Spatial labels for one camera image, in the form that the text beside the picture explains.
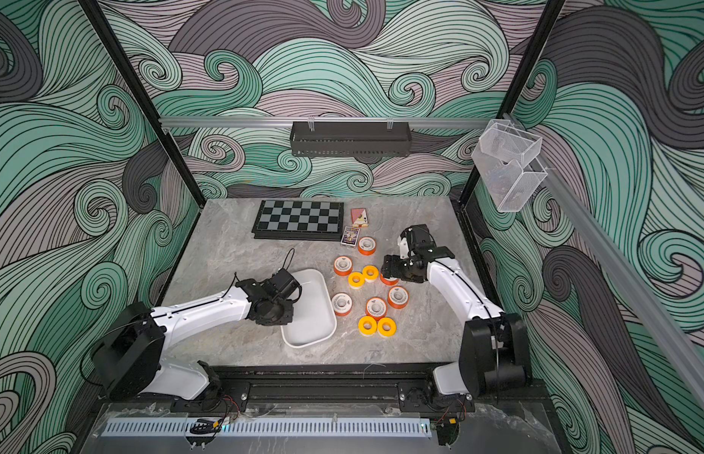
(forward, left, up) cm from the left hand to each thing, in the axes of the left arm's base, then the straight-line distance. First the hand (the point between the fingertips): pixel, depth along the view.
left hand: (288, 314), depth 85 cm
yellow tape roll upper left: (+13, -21, -2) cm, 25 cm away
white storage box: (+1, -8, -3) cm, 9 cm away
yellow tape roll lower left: (-2, -25, -3) cm, 25 cm away
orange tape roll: (+19, -17, -2) cm, 25 cm away
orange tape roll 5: (+3, -28, -2) cm, 28 cm away
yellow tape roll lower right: (-3, -30, -2) cm, 31 cm away
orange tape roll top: (+27, -26, -2) cm, 38 cm away
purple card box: (+32, -19, -2) cm, 38 cm away
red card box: (+42, -23, -2) cm, 48 cm away
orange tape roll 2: (+13, -33, -2) cm, 35 cm away
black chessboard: (+38, +1, 0) cm, 38 cm away
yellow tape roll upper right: (+16, -26, -2) cm, 31 cm away
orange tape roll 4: (+4, -17, -2) cm, 17 cm away
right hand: (+11, -34, +7) cm, 37 cm away
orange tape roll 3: (+7, -35, -2) cm, 36 cm away
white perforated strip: (-28, +41, -4) cm, 50 cm away
